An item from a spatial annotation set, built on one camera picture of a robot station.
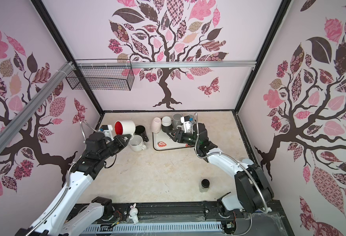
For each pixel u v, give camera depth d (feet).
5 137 1.74
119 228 2.29
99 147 1.83
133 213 2.33
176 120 3.35
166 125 3.36
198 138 2.07
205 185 2.43
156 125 3.31
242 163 1.55
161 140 3.33
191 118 2.47
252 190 1.39
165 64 3.05
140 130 3.14
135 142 3.12
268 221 2.36
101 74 3.11
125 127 2.33
